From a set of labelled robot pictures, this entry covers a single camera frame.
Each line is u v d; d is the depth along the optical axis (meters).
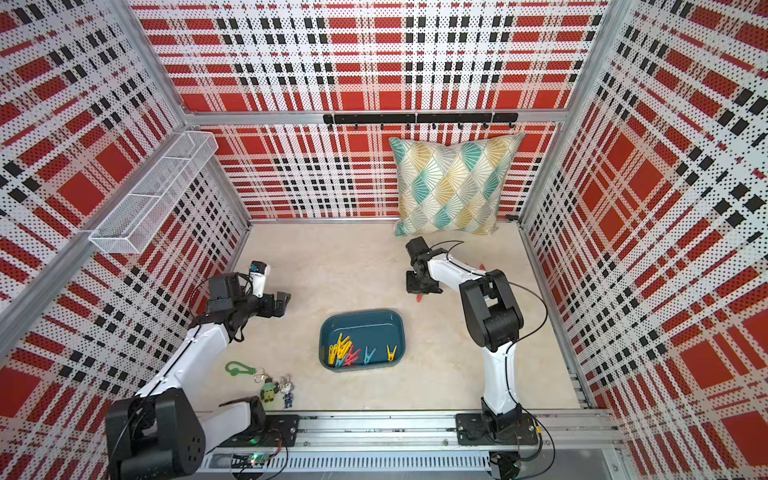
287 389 0.78
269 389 0.78
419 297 0.96
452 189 0.94
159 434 0.40
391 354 0.86
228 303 0.65
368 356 0.85
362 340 0.89
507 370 0.58
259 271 0.76
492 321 0.53
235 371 0.84
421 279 0.76
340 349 0.85
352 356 0.85
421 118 0.89
